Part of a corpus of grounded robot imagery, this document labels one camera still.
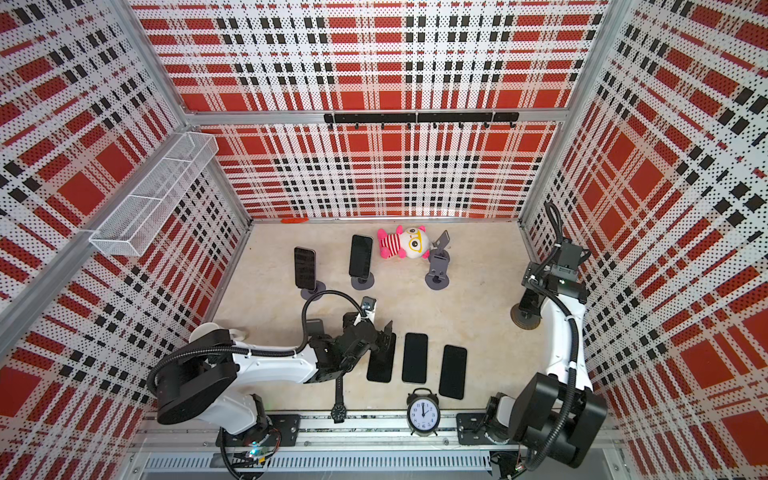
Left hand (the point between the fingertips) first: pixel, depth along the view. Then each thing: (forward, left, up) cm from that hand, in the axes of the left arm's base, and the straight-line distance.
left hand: (377, 322), depth 85 cm
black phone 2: (+21, +6, +4) cm, 22 cm away
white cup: (-1, +49, +1) cm, 49 cm away
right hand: (+6, -47, +13) cm, 49 cm away
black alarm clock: (-22, -12, -5) cm, 26 cm away
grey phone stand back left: (+16, +21, -7) cm, 28 cm away
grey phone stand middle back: (+18, +6, -6) cm, 20 cm away
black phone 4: (-11, -22, -10) cm, 27 cm away
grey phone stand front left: (-3, +17, +3) cm, 18 cm away
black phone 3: (-8, -11, -8) cm, 15 cm away
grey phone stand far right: (+4, -46, -6) cm, 46 cm away
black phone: (+16, +23, +6) cm, 29 cm away
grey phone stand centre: (+17, -20, -3) cm, 26 cm away
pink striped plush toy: (+30, -11, +1) cm, 32 cm away
